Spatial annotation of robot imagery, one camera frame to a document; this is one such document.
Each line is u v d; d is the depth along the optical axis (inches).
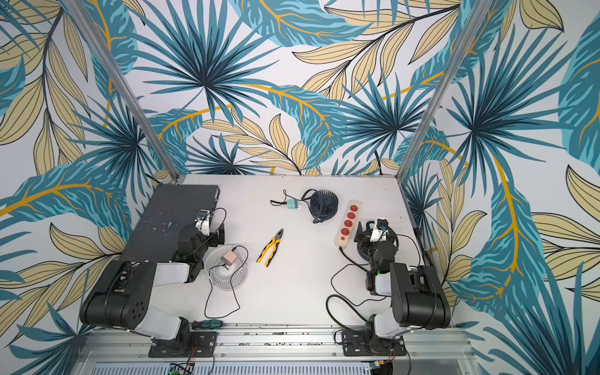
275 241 37.4
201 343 28.8
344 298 32.3
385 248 27.7
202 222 31.2
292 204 42.1
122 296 17.7
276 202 42.8
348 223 39.5
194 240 28.1
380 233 29.5
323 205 39.1
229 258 32.6
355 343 29.0
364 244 32.6
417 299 17.8
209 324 29.6
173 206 41.8
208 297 32.3
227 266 32.8
